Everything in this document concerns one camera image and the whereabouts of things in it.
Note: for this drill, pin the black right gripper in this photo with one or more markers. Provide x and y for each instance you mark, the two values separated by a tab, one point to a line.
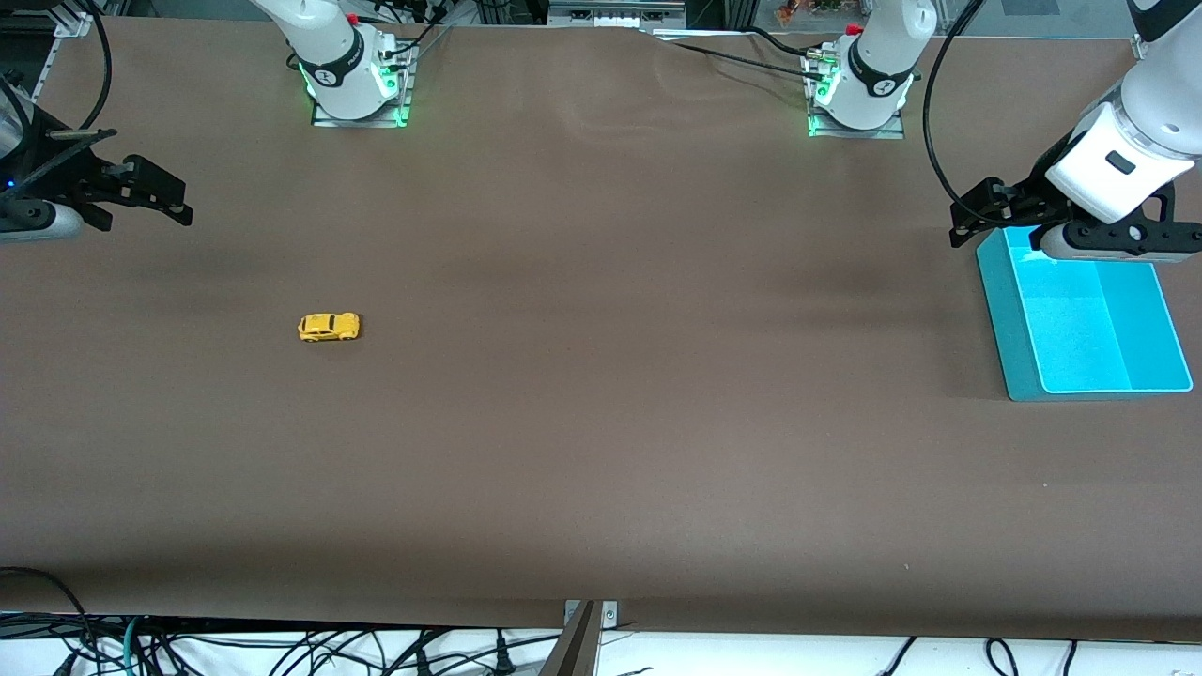
68	178

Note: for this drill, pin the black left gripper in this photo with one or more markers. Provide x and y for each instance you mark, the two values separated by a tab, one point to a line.
1031	199

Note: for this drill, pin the yellow beetle toy car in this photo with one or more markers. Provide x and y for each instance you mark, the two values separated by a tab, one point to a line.
329	327

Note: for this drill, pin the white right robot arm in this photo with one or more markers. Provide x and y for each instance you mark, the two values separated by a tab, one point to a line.
343	56

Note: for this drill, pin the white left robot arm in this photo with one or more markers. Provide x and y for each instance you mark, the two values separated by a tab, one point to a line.
1155	103

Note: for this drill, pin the teal plastic bin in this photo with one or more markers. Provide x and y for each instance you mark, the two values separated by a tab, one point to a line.
1080	329

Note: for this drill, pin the small orange green objects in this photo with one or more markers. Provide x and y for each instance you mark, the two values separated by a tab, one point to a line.
808	9

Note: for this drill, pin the brown table cover sheet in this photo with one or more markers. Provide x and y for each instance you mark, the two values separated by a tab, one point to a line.
601	422

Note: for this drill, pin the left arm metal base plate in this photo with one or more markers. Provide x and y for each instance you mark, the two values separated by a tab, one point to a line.
859	133

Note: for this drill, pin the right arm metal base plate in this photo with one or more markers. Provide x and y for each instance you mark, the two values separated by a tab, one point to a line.
362	122

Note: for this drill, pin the silver corner bracket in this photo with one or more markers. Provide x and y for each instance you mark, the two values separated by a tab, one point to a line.
1139	47

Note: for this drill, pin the aluminium frame rail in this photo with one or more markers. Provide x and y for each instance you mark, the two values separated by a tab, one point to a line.
615	14

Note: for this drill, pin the small metal edge bracket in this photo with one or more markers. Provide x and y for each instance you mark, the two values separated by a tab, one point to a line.
610	615

